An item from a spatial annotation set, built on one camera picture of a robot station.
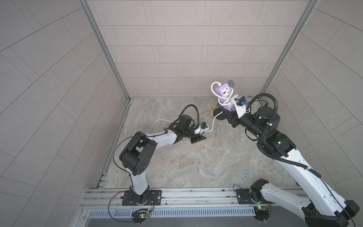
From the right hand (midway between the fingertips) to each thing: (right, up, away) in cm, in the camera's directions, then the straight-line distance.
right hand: (225, 105), depth 63 cm
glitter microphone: (+8, +13, +19) cm, 25 cm away
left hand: (-7, -17, +24) cm, 30 cm away
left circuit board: (-40, -51, +1) cm, 65 cm away
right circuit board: (+19, -53, +5) cm, 56 cm away
